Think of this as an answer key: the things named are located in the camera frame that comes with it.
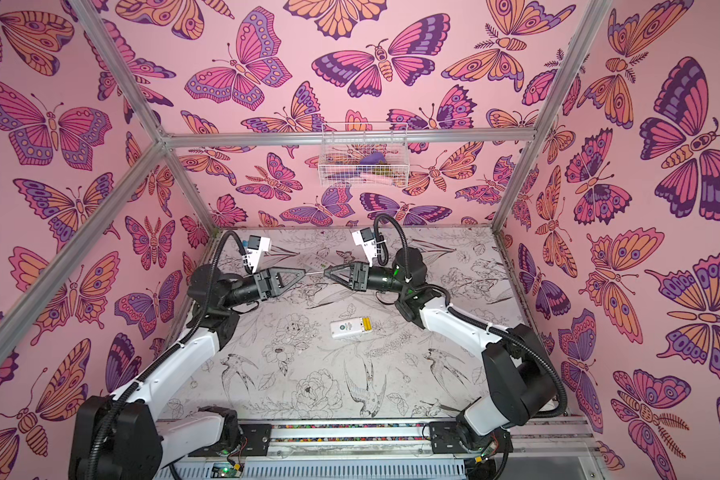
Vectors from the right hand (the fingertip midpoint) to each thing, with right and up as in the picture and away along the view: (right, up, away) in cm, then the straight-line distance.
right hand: (328, 272), depth 68 cm
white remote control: (+2, -18, +24) cm, 30 cm away
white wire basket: (+8, +37, +28) cm, 47 cm away
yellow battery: (+9, -18, +25) cm, 32 cm away
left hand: (-5, -1, -1) cm, 5 cm away
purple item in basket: (+11, +35, +28) cm, 46 cm away
